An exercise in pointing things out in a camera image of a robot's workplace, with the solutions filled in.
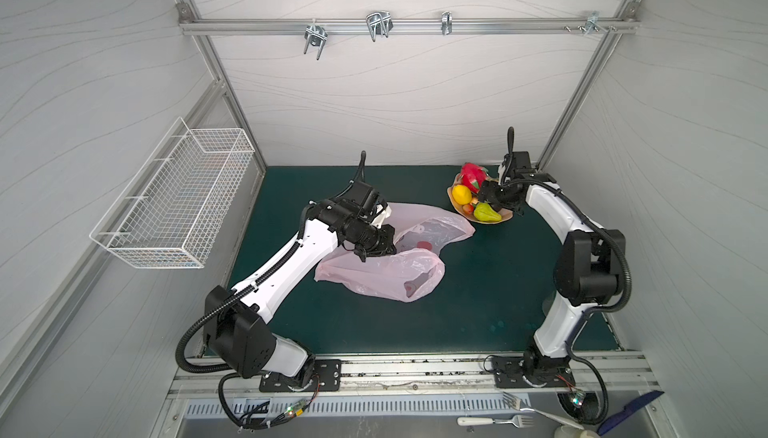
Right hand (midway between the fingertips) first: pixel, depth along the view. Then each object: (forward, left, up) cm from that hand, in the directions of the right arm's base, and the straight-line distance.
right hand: (496, 189), depth 95 cm
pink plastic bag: (-33, +26, +7) cm, 43 cm away
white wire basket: (-26, +84, +19) cm, 90 cm away
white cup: (-60, -10, -14) cm, 62 cm away
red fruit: (-13, +23, -14) cm, 30 cm away
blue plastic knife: (-55, -25, -14) cm, 62 cm away
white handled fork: (-59, +2, -14) cm, 60 cm away
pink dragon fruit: (+9, +6, -4) cm, 12 cm away
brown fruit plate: (-5, -4, -7) cm, 9 cm away
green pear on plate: (-4, +2, -8) cm, 9 cm away
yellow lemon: (+3, +10, -6) cm, 12 cm away
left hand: (-26, +30, +6) cm, 40 cm away
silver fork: (-56, +1, -13) cm, 57 cm away
